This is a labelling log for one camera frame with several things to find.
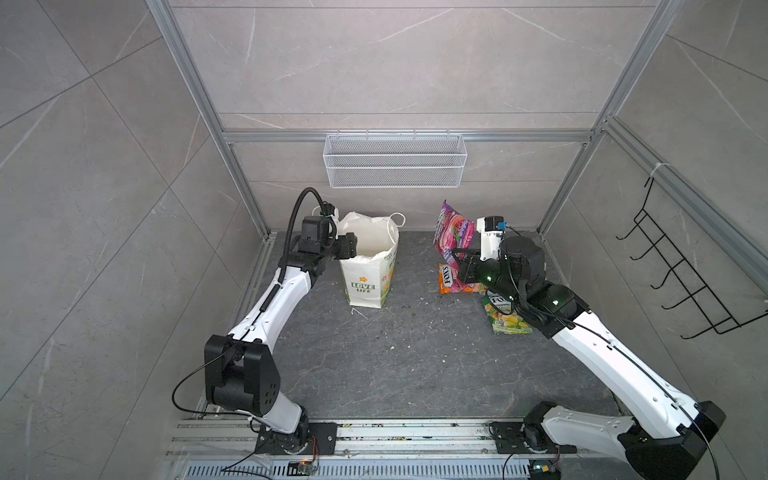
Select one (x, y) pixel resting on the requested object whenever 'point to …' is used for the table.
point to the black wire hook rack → (717, 317)
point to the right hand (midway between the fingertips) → (453, 249)
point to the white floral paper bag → (367, 276)
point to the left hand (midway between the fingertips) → (345, 231)
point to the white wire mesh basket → (396, 161)
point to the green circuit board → (542, 469)
